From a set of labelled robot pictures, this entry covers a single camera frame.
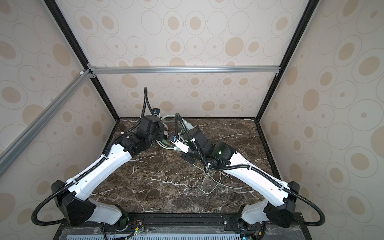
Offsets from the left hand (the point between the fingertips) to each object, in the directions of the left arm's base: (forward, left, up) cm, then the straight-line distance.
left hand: (161, 124), depth 75 cm
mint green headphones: (-8, -3, -5) cm, 10 cm away
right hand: (-12, -13, -1) cm, 17 cm away
